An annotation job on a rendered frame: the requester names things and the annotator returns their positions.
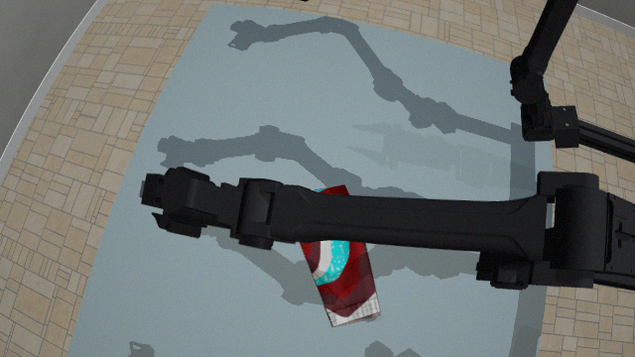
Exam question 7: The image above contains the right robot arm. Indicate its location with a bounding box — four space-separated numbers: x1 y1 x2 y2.
510 0 578 135

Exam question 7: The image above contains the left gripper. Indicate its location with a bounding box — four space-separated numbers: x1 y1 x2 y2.
152 167 210 238

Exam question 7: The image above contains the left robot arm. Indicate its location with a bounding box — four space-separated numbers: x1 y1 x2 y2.
140 170 635 289

